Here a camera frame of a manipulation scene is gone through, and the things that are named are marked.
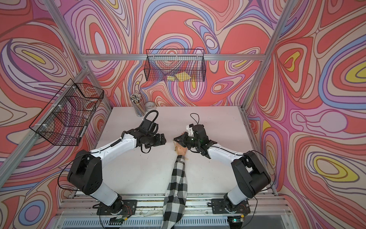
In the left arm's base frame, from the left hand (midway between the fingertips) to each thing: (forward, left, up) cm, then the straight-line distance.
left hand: (163, 142), depth 89 cm
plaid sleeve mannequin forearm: (-30, -9, -5) cm, 32 cm away
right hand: (-3, -7, +4) cm, 9 cm away
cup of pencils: (+30, +21, +9) cm, 38 cm away
